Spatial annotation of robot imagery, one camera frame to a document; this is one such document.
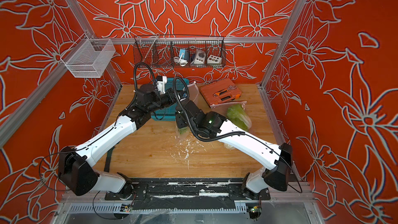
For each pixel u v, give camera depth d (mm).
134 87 560
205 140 472
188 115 477
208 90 1166
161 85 678
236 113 924
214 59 941
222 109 983
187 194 730
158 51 987
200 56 913
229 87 1100
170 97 643
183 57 840
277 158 397
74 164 401
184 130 853
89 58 924
